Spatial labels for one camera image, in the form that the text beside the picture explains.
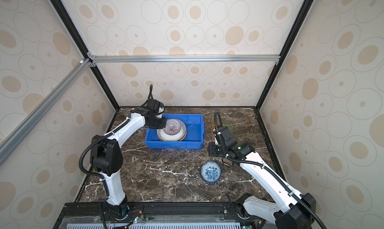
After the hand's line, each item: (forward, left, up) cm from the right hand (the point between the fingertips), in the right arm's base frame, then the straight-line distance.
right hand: (211, 148), depth 77 cm
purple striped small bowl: (+21, +23, -8) cm, 32 cm away
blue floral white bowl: (-6, 0, -15) cm, 16 cm away
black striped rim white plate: (+19, +17, -12) cm, 28 cm away
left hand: (+20, +25, -1) cm, 32 cm away
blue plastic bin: (+20, +9, -20) cm, 30 cm away
